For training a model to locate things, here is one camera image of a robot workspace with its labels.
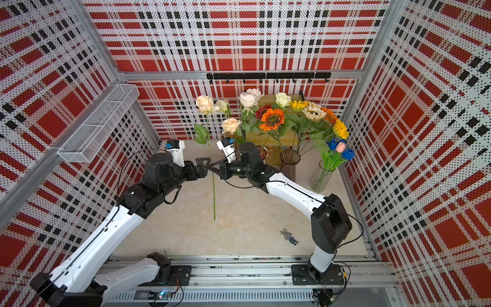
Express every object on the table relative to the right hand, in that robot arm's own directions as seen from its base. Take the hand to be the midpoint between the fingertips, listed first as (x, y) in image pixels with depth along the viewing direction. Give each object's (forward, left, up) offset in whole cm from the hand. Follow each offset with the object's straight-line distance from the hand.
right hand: (212, 167), depth 72 cm
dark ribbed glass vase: (+10, -32, -8) cm, 34 cm away
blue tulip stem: (+10, -48, +2) cm, 49 cm away
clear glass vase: (+5, -47, -17) cm, 50 cm away
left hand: (+1, +3, +3) cm, 4 cm away
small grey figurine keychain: (-18, -30, -27) cm, 44 cm away
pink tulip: (+8, -51, +2) cm, 52 cm away
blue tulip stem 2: (+5, -53, +1) cm, 54 cm away
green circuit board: (-38, +17, -27) cm, 50 cm away
